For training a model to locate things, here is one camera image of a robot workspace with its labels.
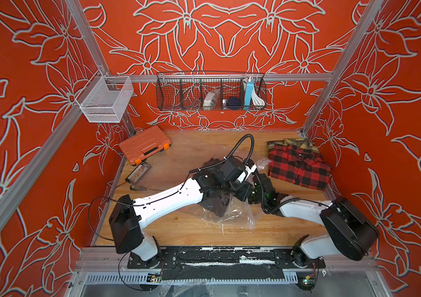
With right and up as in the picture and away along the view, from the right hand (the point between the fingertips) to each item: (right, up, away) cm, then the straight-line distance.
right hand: (227, 191), depth 84 cm
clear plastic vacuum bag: (+3, -5, -10) cm, 11 cm away
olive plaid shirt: (+49, +23, +26) cm, 60 cm away
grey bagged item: (-8, +45, +8) cm, 46 cm away
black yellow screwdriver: (-44, -1, +8) cm, 45 cm away
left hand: (+9, +4, -14) cm, 18 cm away
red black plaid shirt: (+43, +10, +12) cm, 45 cm away
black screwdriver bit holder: (-47, +6, +14) cm, 49 cm away
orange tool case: (-47, +23, +23) cm, 58 cm away
